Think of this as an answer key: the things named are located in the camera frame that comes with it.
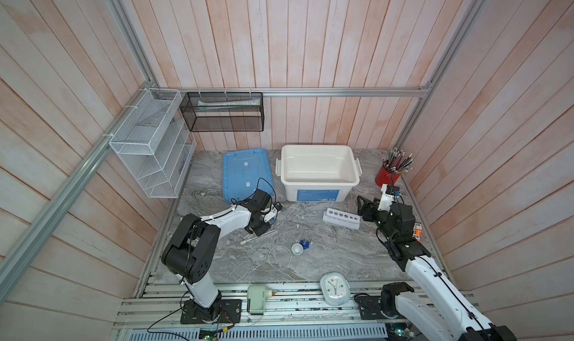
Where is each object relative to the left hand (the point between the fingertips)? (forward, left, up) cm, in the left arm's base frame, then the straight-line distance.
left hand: (260, 227), depth 93 cm
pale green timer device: (-27, -1, +4) cm, 27 cm away
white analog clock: (-24, -28, +2) cm, 37 cm away
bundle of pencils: (+25, -61, +14) cm, 67 cm away
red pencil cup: (+23, -58, +6) cm, 63 cm away
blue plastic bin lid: (+31, +10, 0) cm, 33 cm away
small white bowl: (-10, -15, +1) cm, 18 cm away
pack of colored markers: (-2, -66, 0) cm, 66 cm away
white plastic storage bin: (+31, -28, -1) cm, 42 cm away
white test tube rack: (+3, -35, +3) cm, 35 cm away
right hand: (+3, -41, +18) cm, 45 cm away
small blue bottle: (-8, -19, 0) cm, 20 cm away
